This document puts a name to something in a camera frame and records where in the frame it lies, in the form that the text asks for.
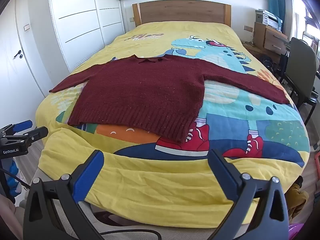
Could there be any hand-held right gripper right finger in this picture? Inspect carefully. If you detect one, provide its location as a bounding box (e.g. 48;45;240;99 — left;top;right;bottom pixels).
207;149;289;240

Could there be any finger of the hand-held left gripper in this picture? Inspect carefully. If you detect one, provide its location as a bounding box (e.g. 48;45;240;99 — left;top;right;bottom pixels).
0;119;33;136
1;126;49;150

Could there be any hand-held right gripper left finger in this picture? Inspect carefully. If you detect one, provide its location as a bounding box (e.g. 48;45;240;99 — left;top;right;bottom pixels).
24;149;105;240

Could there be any dark red knitted sweater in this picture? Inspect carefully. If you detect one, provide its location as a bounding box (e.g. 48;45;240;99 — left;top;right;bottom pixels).
49;54;290;145

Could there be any blue cloth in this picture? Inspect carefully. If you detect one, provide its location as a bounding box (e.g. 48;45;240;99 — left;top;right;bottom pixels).
6;159;22;198

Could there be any yellow dinosaur printed blanket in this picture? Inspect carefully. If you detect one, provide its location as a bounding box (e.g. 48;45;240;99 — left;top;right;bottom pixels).
35;21;311;229

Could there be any white door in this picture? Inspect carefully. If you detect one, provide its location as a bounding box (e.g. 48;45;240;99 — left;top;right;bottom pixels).
0;0;69;100

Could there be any beige mattress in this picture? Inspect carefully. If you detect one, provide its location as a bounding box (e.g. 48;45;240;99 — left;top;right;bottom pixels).
15;167;253;240

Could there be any yellow cloth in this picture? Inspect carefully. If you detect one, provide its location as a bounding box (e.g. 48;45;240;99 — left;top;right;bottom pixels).
287;182;309;219

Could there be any magenta plastic object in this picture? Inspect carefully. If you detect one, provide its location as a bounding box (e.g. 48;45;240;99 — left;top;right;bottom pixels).
287;221;308;240

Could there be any white wardrobe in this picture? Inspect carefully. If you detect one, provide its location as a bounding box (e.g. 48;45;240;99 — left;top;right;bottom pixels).
49;0;125;72

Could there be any grey green chair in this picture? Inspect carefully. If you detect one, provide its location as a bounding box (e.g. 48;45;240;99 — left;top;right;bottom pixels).
278;37;320;121

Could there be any wooden drawer cabinet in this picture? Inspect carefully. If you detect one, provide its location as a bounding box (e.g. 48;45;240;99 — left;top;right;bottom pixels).
253;22;289;54

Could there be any white printer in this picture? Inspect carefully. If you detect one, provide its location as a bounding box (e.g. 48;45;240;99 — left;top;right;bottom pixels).
255;9;283;29

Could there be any wooden bed headboard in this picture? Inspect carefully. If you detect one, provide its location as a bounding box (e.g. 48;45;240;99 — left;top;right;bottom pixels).
132;0;232;28

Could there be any window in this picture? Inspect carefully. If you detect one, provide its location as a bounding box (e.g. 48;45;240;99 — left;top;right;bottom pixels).
299;0;320;55

